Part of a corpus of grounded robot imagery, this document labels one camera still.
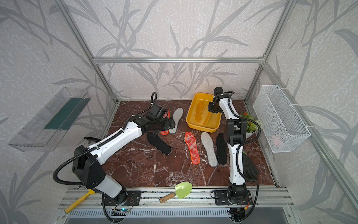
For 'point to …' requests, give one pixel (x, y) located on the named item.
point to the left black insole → (155, 140)
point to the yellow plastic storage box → (190, 122)
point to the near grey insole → (207, 140)
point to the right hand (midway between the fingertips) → (211, 109)
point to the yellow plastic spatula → (71, 206)
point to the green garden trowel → (182, 190)
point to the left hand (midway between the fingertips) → (170, 125)
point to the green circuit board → (124, 209)
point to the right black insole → (222, 149)
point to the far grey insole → (177, 114)
